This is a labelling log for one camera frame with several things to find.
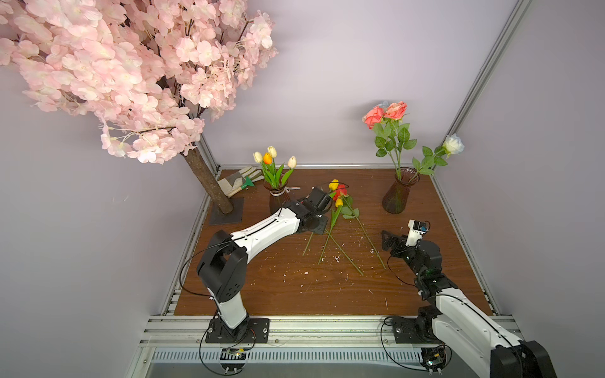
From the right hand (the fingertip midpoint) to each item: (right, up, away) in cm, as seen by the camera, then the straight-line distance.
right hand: (394, 230), depth 84 cm
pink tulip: (-20, -7, +9) cm, 23 cm away
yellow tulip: (-21, +17, +7) cm, 28 cm away
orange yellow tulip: (-46, +22, -3) cm, 51 cm away
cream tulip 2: (-38, +24, -1) cm, 45 cm away
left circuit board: (-55, -38, -12) cm, 68 cm away
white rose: (+19, +30, -4) cm, 36 cm away
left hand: (-26, +2, +3) cm, 26 cm away
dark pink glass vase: (+6, +10, +15) cm, 19 cm away
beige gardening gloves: (-69, +18, +30) cm, 77 cm away
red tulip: (-13, +5, +18) cm, 23 cm away
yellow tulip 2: (-18, +8, +19) cm, 28 cm away
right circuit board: (+7, -36, -14) cm, 40 cm away
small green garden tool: (-61, +18, +28) cm, 69 cm away
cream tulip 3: (-50, +26, +1) cm, 57 cm away
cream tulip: (-45, +30, +1) cm, 54 cm away
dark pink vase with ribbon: (-44, +12, +7) cm, 46 cm away
